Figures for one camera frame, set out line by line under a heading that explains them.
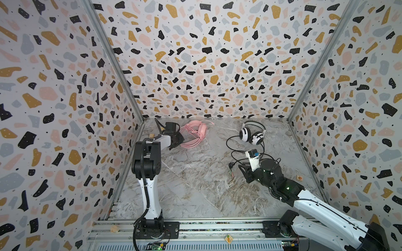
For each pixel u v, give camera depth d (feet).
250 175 2.22
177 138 3.11
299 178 2.97
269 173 1.84
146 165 1.87
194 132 3.40
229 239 2.34
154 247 2.32
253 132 3.40
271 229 2.40
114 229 2.38
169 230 2.40
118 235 2.40
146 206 1.99
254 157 2.17
